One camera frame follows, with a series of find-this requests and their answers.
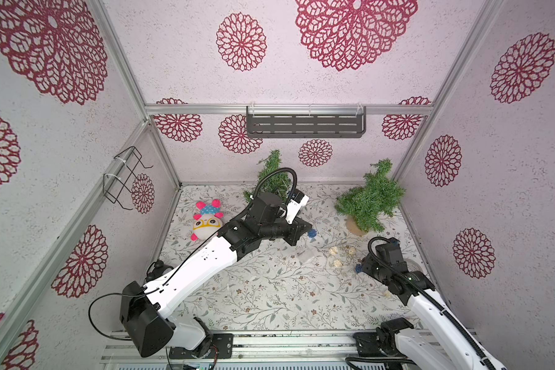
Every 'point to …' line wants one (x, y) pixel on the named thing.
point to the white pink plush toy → (208, 221)
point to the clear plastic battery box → (307, 256)
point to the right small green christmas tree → (366, 207)
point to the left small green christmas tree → (280, 183)
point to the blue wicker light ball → (312, 233)
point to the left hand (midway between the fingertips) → (308, 228)
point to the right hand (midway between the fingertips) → (364, 259)
